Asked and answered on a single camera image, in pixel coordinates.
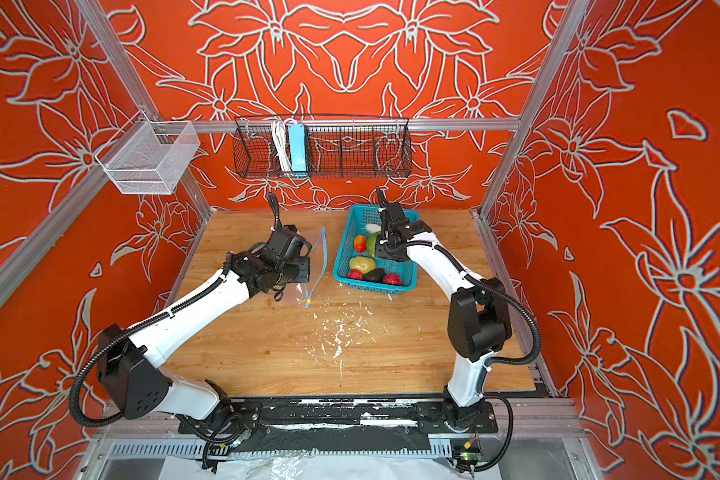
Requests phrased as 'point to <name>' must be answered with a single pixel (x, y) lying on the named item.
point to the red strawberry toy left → (355, 274)
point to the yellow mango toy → (362, 263)
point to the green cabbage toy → (371, 241)
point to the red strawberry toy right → (392, 279)
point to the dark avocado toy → (375, 275)
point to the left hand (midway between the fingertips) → (305, 264)
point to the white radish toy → (373, 228)
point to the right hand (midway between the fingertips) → (380, 247)
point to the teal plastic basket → (358, 217)
